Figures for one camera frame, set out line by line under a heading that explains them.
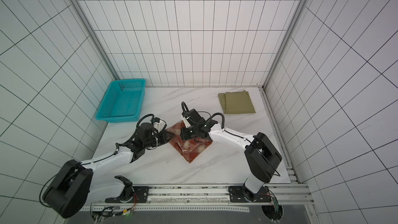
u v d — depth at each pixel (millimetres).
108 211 701
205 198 726
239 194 696
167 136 771
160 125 782
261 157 435
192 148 851
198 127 644
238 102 1078
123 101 1104
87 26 854
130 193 702
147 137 695
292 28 852
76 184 411
